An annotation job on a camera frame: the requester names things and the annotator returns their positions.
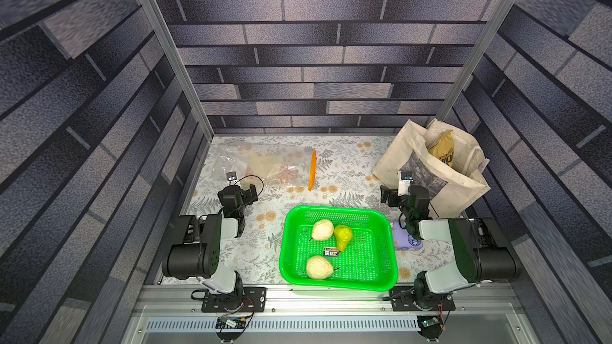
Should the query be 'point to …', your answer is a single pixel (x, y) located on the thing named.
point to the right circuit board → (431, 327)
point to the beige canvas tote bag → (451, 189)
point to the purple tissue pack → (403, 240)
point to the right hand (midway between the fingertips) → (394, 183)
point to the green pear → (343, 235)
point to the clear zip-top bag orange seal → (269, 166)
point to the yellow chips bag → (443, 146)
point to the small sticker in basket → (331, 252)
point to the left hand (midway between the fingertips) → (240, 183)
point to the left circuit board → (230, 322)
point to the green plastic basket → (369, 260)
